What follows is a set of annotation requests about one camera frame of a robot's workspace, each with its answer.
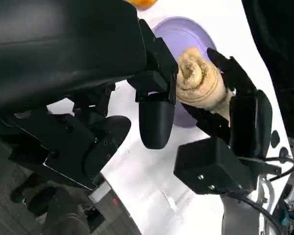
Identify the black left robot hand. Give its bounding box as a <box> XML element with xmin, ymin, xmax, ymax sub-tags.
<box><xmin>0</xmin><ymin>0</ymin><xmax>179</xmax><ymax>192</ymax></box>

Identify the black round table grommet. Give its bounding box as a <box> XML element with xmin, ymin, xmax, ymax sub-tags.
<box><xmin>270</xmin><ymin>130</ymin><xmax>280</xmax><ymax>149</ymax></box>

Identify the beige towel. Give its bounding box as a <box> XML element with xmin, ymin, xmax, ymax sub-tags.
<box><xmin>175</xmin><ymin>46</ymin><xmax>237</xmax><ymax>122</ymax></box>

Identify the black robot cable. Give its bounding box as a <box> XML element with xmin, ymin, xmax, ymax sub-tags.
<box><xmin>231</xmin><ymin>188</ymin><xmax>286</xmax><ymax>235</ymax></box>
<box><xmin>240</xmin><ymin>146</ymin><xmax>294</xmax><ymax>182</ymax></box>

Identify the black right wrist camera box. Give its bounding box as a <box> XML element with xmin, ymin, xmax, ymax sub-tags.
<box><xmin>173</xmin><ymin>137</ymin><xmax>258</xmax><ymax>196</ymax></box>

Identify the lilac plate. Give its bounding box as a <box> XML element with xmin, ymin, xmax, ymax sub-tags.
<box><xmin>151</xmin><ymin>16</ymin><xmax>218</xmax><ymax>129</ymax></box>

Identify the orange and white bread roll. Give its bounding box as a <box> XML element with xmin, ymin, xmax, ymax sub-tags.
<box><xmin>128</xmin><ymin>0</ymin><xmax>158</xmax><ymax>10</ymax></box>

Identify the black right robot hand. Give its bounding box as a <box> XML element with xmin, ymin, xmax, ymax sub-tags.
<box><xmin>182</xmin><ymin>47</ymin><xmax>273</xmax><ymax>163</ymax></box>

